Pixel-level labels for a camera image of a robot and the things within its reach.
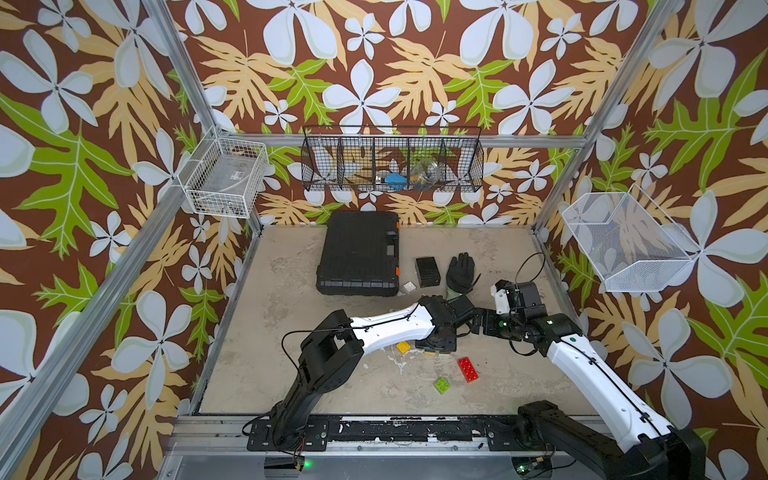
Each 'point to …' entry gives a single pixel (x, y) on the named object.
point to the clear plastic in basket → (425, 171)
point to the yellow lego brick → (403, 347)
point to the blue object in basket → (396, 181)
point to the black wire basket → (392, 159)
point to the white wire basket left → (225, 178)
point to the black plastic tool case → (360, 254)
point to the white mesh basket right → (627, 241)
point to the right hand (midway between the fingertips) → (477, 320)
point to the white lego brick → (410, 286)
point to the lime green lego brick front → (442, 386)
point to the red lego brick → (467, 369)
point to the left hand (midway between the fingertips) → (445, 341)
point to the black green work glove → (460, 273)
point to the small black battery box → (427, 271)
